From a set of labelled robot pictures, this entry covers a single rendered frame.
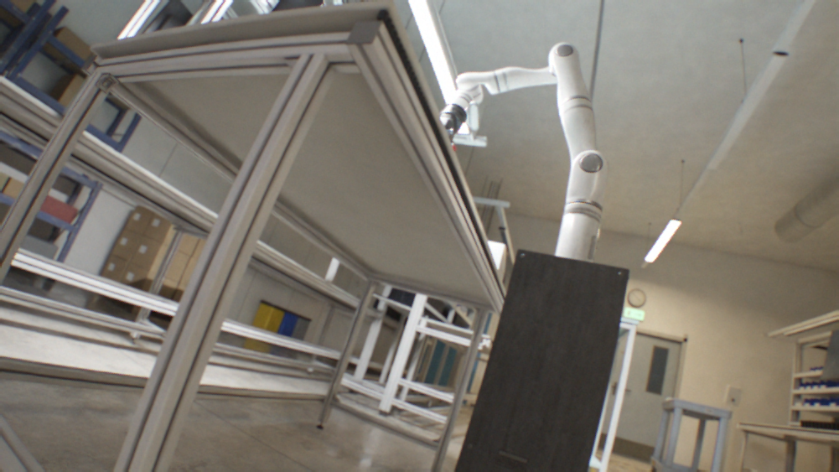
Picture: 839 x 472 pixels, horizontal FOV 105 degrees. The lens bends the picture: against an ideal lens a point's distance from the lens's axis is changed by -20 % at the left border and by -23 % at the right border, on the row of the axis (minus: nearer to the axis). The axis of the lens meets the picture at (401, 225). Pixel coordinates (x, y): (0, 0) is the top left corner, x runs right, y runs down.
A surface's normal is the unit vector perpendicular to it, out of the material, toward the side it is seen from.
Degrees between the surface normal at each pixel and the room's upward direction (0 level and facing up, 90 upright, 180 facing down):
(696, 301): 90
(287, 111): 90
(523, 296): 90
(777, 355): 90
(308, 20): 180
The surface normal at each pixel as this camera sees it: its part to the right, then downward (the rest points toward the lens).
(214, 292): 0.89, 0.18
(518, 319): -0.36, -0.40
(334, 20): -0.32, 0.90
